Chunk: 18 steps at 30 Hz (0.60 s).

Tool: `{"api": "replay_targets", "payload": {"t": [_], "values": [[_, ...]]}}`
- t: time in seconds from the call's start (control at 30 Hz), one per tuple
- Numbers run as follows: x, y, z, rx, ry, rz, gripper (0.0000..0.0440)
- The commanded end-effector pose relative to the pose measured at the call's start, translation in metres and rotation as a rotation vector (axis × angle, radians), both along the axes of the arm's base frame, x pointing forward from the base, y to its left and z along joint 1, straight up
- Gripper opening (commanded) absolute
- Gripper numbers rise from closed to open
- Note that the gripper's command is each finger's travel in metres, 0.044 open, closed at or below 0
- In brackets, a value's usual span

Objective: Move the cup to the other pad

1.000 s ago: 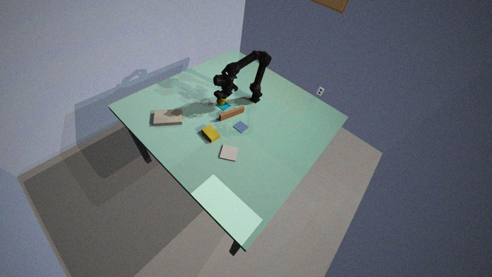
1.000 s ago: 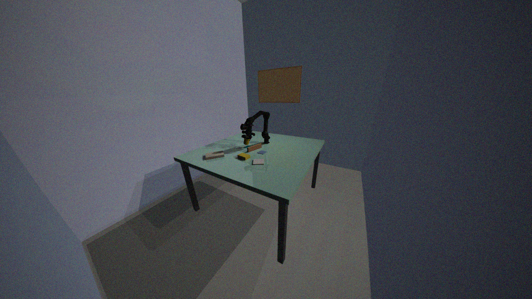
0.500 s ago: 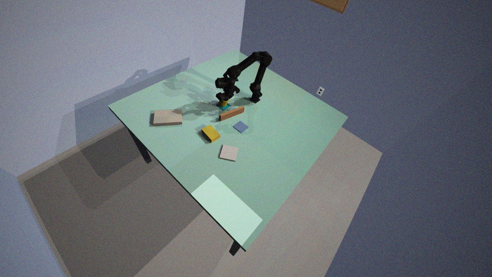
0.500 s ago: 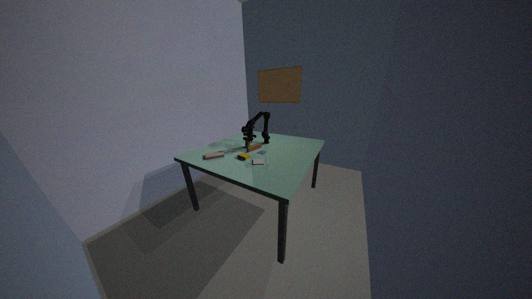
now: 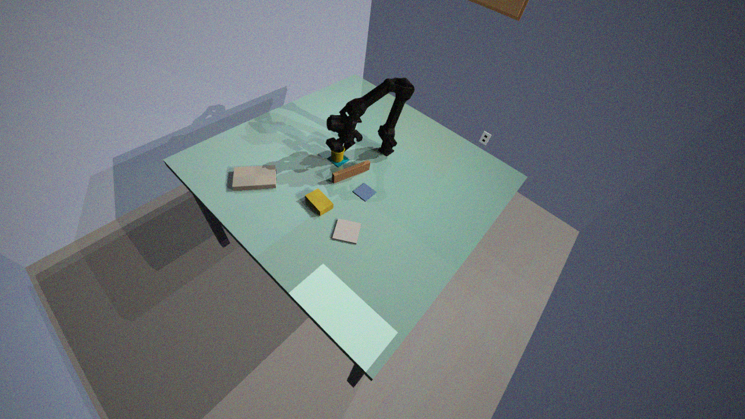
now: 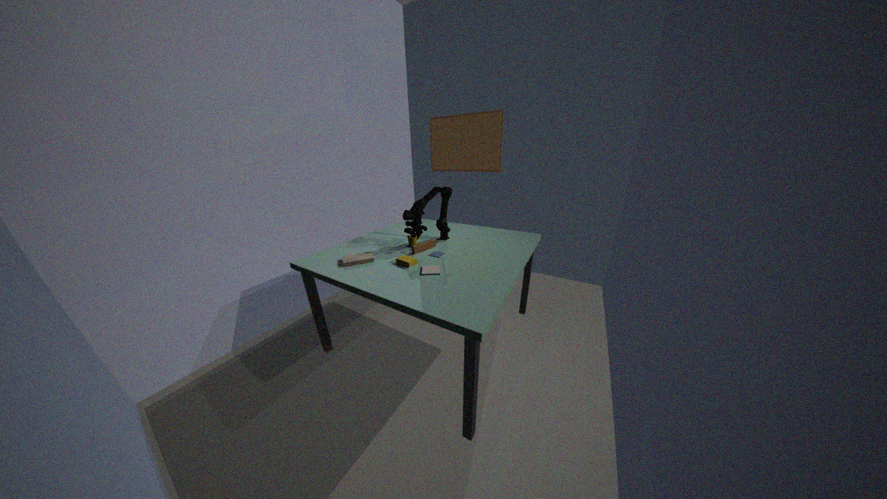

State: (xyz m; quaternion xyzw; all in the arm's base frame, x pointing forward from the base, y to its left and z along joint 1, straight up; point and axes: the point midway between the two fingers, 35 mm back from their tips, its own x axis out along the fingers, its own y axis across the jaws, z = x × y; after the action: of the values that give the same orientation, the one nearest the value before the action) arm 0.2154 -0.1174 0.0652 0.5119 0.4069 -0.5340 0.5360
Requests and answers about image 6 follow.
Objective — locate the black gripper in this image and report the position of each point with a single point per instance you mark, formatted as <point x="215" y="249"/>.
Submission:
<point x="416" y="227"/>

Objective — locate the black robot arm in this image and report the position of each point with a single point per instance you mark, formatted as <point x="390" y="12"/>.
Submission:
<point x="419" y="205"/>

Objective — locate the tan rectangular block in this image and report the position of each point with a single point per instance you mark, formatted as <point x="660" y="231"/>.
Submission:
<point x="356" y="259"/>

